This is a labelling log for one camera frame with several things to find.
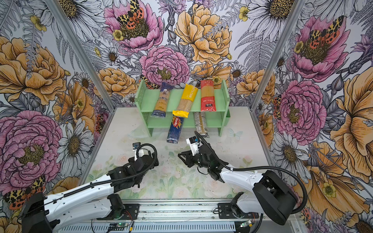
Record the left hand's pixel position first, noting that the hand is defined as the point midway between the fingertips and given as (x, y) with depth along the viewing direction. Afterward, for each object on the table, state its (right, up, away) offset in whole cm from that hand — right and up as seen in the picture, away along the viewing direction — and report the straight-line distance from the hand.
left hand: (147, 157), depth 80 cm
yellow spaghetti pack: (+22, +34, +5) cm, 41 cm away
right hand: (+18, 0, 0) cm, 18 cm away
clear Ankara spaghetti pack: (+30, +17, +11) cm, 36 cm away
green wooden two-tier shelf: (+3, +29, +3) cm, 29 cm away
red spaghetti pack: (+33, +31, +3) cm, 46 cm away
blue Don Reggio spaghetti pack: (+8, +33, +4) cm, 34 cm away
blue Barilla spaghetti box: (+14, +15, +8) cm, 22 cm away
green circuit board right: (+51, -30, -9) cm, 60 cm away
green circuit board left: (-11, -30, -10) cm, 34 cm away
